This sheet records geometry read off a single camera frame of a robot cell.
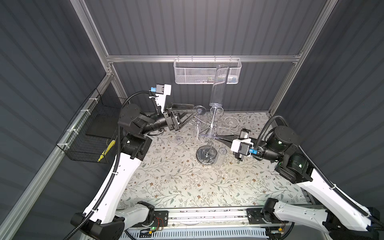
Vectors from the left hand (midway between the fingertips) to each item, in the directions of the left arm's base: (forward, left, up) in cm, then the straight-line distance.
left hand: (196, 110), depth 49 cm
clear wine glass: (+21, -13, -21) cm, 32 cm away
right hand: (-6, -7, -6) cm, 11 cm away
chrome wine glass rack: (+12, -8, -49) cm, 51 cm away
